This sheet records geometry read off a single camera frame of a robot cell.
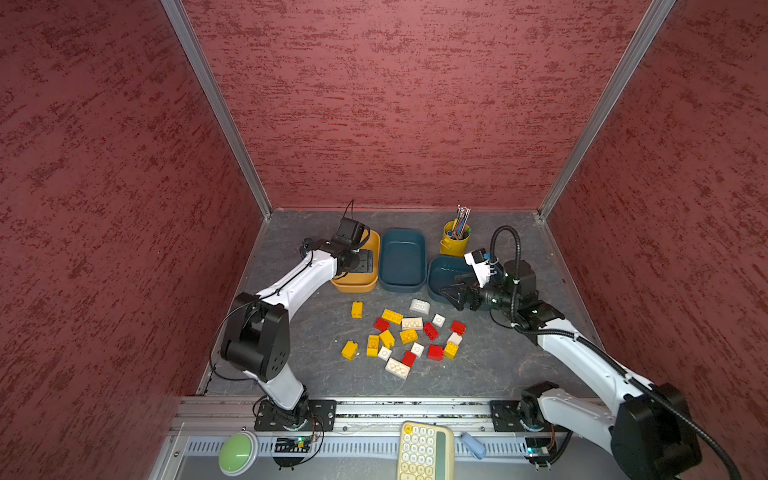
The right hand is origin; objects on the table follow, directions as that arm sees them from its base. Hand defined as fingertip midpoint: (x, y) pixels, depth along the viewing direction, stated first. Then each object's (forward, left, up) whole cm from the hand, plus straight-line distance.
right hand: (446, 290), depth 79 cm
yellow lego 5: (-10, +27, -15) cm, 32 cm away
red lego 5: (-11, +3, -16) cm, 20 cm away
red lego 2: (-5, +3, -16) cm, 17 cm away
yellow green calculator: (-34, +8, -15) cm, 38 cm away
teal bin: (+20, +11, -13) cm, 26 cm away
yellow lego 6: (-11, -2, -15) cm, 18 cm away
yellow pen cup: (+22, -7, -5) cm, 24 cm away
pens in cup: (+29, -10, -3) cm, 31 cm away
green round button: (-33, +52, -15) cm, 63 cm away
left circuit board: (-32, +38, -17) cm, 52 cm away
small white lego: (-1, 0, -16) cm, 16 cm away
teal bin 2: (+17, -3, -16) cm, 24 cm away
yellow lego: (+3, +26, -15) cm, 30 cm away
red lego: (-2, +18, -17) cm, 25 cm away
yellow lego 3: (-6, +10, -16) cm, 20 cm away
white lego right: (-7, -4, -17) cm, 19 cm away
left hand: (+13, +25, -6) cm, 29 cm away
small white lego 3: (-9, +8, -17) cm, 21 cm away
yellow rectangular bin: (+12, +26, -13) cm, 31 cm away
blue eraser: (-33, -4, -15) cm, 37 cm away
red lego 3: (-3, -6, -17) cm, 19 cm away
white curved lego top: (+3, +6, -15) cm, 16 cm away
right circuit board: (-34, -20, -18) cm, 43 cm away
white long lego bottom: (-15, +14, -16) cm, 26 cm away
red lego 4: (-12, +10, -16) cm, 23 cm away
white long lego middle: (-2, +9, -16) cm, 18 cm away
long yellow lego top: (+1, +14, -17) cm, 22 cm away
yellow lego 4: (-9, +21, -16) cm, 28 cm away
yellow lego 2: (-7, +16, -15) cm, 23 cm away
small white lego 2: (-11, +17, -16) cm, 26 cm away
